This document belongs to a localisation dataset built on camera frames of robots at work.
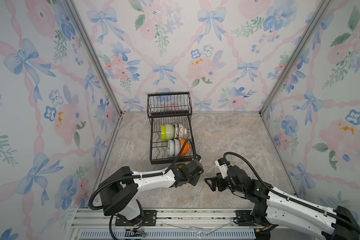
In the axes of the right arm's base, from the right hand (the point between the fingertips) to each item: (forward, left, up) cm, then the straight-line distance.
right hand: (211, 177), depth 78 cm
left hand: (+3, +7, -5) cm, 9 cm away
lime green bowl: (+28, +28, +2) cm, 39 cm away
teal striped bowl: (+18, +22, +2) cm, 28 cm away
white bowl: (+28, +23, +2) cm, 37 cm away
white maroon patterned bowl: (+30, +16, 0) cm, 33 cm away
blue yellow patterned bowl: (+29, +19, +3) cm, 35 cm away
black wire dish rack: (+57, +28, -4) cm, 63 cm away
